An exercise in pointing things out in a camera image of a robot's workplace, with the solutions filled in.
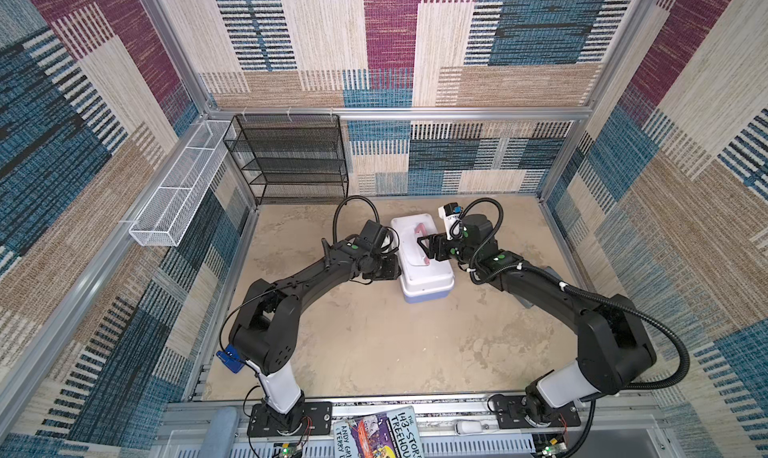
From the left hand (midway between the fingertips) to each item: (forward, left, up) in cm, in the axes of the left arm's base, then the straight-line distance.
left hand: (399, 268), depth 88 cm
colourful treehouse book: (-39, +4, -8) cm, 40 cm away
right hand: (+4, -8, +7) cm, 11 cm away
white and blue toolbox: (-4, -7, +1) cm, 8 cm away
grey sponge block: (+3, -48, -8) cm, 49 cm away
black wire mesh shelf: (+43, +37, +6) cm, 57 cm away
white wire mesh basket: (0, +55, +23) cm, 59 cm away
